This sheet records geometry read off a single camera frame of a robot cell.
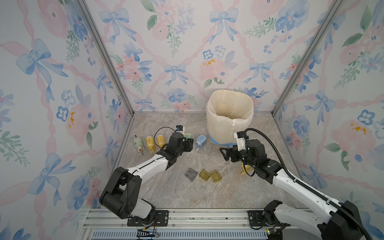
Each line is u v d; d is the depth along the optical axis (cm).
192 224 73
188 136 85
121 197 43
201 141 95
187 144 78
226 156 71
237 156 69
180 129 77
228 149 69
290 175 51
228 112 101
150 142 94
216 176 88
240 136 69
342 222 38
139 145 93
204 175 88
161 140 94
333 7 69
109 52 87
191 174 88
